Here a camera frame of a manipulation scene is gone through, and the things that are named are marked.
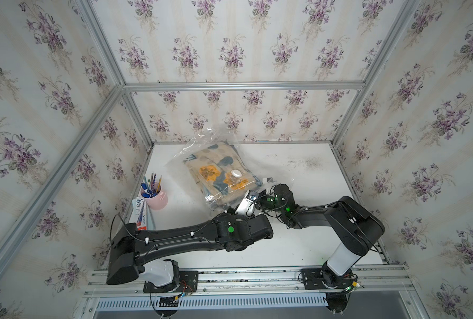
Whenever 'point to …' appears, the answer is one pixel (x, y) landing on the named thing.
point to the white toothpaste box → (139, 210)
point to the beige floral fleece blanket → (220, 171)
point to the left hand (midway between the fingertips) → (242, 211)
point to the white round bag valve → (236, 173)
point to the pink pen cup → (155, 198)
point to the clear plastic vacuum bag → (206, 138)
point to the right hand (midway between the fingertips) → (246, 196)
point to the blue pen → (143, 185)
